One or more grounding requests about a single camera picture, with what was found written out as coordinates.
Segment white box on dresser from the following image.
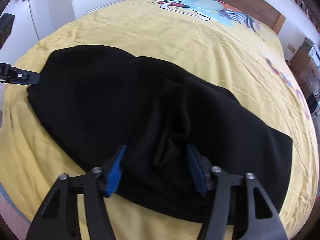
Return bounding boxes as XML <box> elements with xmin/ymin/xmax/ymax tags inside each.
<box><xmin>302</xmin><ymin>37</ymin><xmax>320</xmax><ymax>68</ymax></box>

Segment white door with handle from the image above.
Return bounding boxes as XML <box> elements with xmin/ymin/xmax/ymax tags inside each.
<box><xmin>1</xmin><ymin>0</ymin><xmax>39</xmax><ymax>64</ymax></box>

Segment brown wooden dresser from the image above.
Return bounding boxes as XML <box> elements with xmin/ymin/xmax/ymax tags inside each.
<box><xmin>290</xmin><ymin>47</ymin><xmax>319</xmax><ymax>98</ymax></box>

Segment black pants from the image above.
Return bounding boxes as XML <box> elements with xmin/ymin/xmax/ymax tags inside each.
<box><xmin>27</xmin><ymin>46</ymin><xmax>292</xmax><ymax>225</ymax></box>

